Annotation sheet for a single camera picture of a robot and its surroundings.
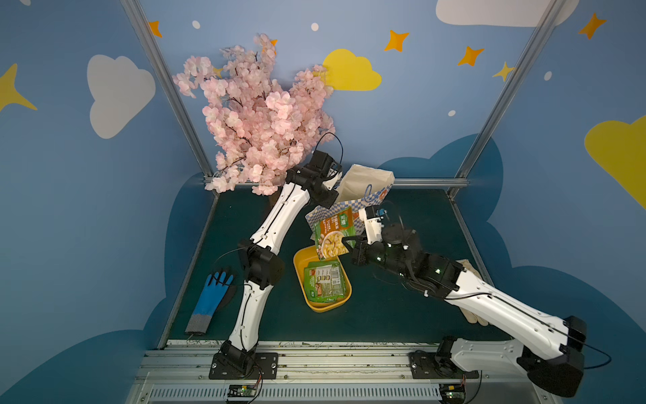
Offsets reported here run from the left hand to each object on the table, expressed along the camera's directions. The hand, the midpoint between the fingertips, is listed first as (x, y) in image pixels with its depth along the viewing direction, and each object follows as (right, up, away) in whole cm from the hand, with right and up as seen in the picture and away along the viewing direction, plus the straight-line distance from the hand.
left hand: (327, 195), depth 89 cm
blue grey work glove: (-41, -36, -3) cm, 54 cm away
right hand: (+5, -13, -22) cm, 26 cm away
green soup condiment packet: (+1, -12, -17) cm, 21 cm away
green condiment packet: (-1, -31, 0) cm, 31 cm away
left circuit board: (-25, -58, -17) cm, 66 cm away
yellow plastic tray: (-8, -22, +4) cm, 24 cm away
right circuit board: (+36, -59, -17) cm, 72 cm away
